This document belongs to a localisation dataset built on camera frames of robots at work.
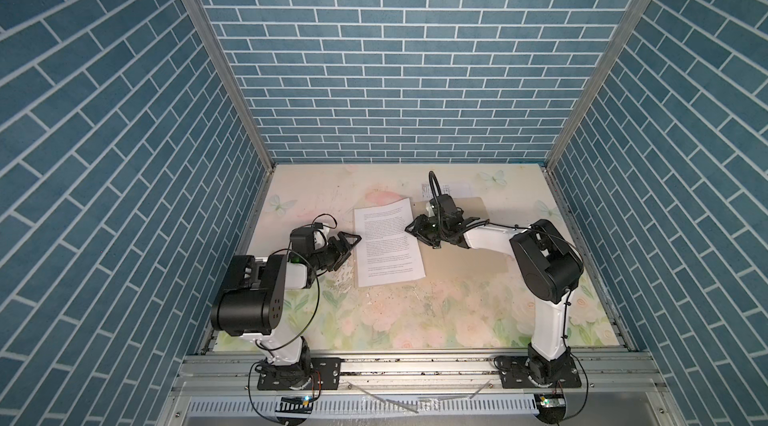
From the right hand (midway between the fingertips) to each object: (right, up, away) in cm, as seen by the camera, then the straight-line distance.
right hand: (405, 227), depth 96 cm
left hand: (-16, -5, -4) cm, 17 cm away
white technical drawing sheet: (+20, +12, +16) cm, 29 cm away
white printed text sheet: (-7, -8, 0) cm, 10 cm away
